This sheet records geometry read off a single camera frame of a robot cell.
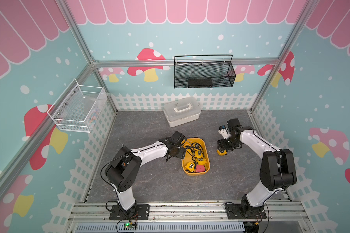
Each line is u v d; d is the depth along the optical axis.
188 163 0.89
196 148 0.94
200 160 0.88
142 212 0.74
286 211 0.76
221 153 0.94
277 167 0.48
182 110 1.05
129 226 0.73
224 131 0.86
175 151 0.80
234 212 0.74
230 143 0.79
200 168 0.87
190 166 0.87
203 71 0.94
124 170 0.47
